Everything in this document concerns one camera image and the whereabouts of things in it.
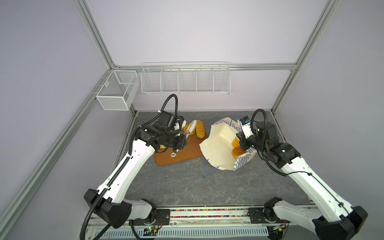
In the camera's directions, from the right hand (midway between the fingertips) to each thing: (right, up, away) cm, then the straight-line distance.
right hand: (239, 134), depth 74 cm
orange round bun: (+4, -11, +16) cm, 20 cm away
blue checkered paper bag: (-8, -9, +25) cm, 28 cm away
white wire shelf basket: (-28, +36, +25) cm, 52 cm away
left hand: (-27, -5, -3) cm, 28 cm away
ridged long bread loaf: (-19, +2, +31) cm, 37 cm away
